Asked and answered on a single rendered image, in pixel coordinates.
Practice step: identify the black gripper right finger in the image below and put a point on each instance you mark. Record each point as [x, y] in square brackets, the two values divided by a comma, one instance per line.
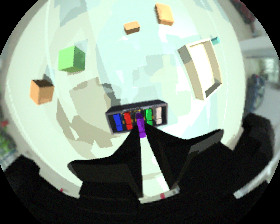
[173, 154]

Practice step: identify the beige shallow tray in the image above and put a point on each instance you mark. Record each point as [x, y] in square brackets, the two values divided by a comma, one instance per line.
[202, 66]

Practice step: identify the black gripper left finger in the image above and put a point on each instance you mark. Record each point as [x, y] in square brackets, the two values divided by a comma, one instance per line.
[123, 166]

